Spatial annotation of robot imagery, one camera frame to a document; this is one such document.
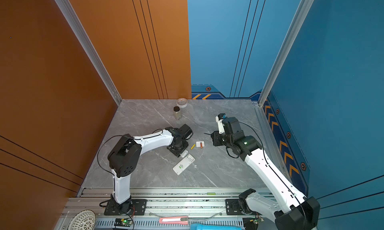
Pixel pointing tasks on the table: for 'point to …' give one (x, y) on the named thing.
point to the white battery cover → (198, 143)
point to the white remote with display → (184, 153)
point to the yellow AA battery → (193, 146)
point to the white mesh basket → (83, 220)
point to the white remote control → (183, 165)
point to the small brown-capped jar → (177, 112)
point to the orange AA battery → (201, 145)
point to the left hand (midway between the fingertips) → (186, 148)
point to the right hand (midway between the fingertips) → (211, 135)
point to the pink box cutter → (180, 220)
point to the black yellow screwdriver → (207, 134)
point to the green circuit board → (124, 222)
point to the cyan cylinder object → (215, 226)
